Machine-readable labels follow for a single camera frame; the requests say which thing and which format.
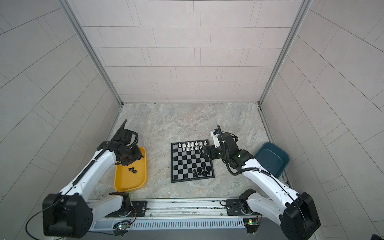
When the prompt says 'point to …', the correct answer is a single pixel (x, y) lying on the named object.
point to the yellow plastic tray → (132, 176)
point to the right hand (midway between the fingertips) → (206, 150)
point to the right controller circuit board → (253, 223)
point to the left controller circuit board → (122, 227)
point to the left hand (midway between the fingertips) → (144, 153)
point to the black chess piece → (132, 170)
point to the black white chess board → (188, 163)
